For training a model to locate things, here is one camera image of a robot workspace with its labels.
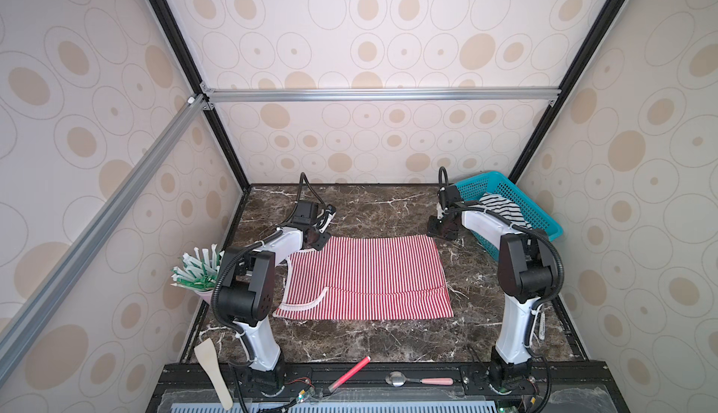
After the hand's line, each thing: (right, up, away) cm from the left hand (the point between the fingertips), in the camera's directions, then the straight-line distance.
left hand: (325, 226), depth 97 cm
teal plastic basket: (+68, +15, +13) cm, 71 cm away
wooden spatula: (-30, -35, -20) cm, 50 cm away
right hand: (+38, -2, +3) cm, 38 cm away
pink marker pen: (+10, -39, -23) cm, 46 cm away
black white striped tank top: (+65, +7, +9) cm, 66 cm away
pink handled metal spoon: (+23, -41, -22) cm, 51 cm away
